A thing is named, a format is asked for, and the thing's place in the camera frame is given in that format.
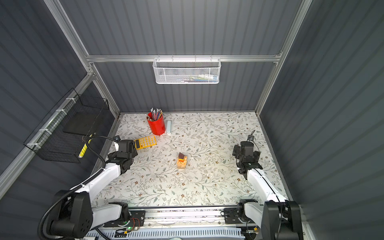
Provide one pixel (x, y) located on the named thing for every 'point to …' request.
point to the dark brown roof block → (181, 156)
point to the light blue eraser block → (169, 127)
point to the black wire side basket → (60, 135)
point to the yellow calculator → (145, 142)
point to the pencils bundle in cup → (156, 114)
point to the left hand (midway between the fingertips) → (122, 151)
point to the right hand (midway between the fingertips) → (248, 150)
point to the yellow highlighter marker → (84, 149)
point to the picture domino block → (181, 162)
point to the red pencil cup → (157, 122)
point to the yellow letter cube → (181, 160)
